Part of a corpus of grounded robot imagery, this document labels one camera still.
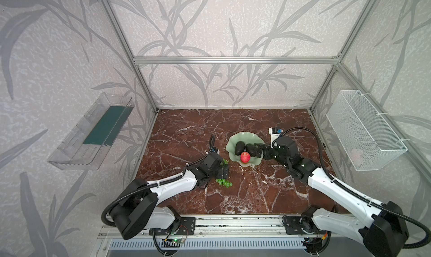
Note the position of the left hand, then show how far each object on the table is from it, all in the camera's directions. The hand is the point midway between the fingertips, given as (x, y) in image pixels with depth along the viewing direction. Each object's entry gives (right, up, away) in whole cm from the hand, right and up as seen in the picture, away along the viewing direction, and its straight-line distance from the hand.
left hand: (224, 164), depth 87 cm
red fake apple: (+11, +3, +4) cm, 12 cm away
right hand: (+19, +14, -6) cm, 24 cm away
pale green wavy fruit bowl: (+14, +13, +14) cm, 23 cm away
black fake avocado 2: (+16, +7, +7) cm, 18 cm away
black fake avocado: (+9, +7, +9) cm, 15 cm away
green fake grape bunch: (-1, -8, -3) cm, 9 cm away
